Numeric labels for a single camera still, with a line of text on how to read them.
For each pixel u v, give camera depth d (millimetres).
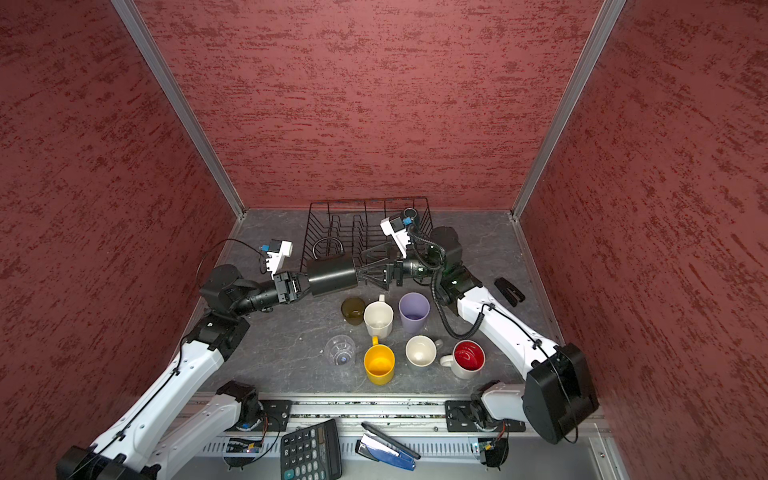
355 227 1095
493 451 703
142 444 410
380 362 829
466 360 833
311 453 679
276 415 736
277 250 632
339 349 856
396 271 588
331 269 586
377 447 691
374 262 594
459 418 739
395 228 600
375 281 599
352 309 898
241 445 725
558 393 401
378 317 860
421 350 828
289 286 609
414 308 852
